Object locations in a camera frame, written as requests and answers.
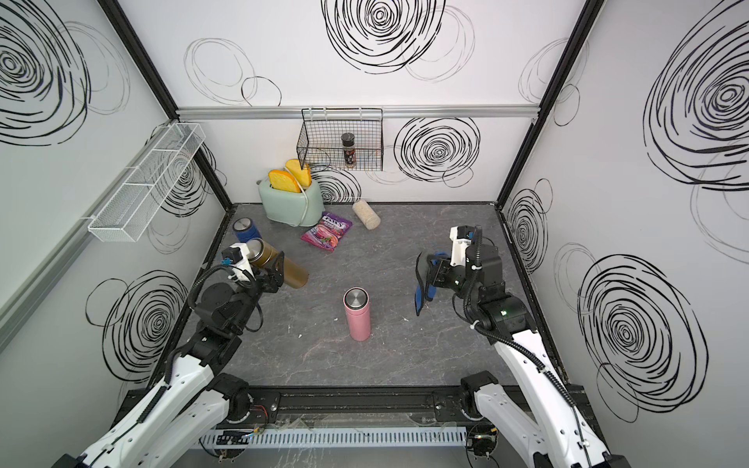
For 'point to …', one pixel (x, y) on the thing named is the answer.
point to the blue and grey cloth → (431, 290)
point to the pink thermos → (356, 302)
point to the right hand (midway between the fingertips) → (432, 258)
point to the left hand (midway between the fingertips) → (270, 252)
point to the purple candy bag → (326, 234)
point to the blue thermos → (245, 229)
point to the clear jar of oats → (369, 217)
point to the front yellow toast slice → (283, 180)
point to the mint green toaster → (296, 209)
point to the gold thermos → (262, 254)
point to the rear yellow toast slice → (303, 175)
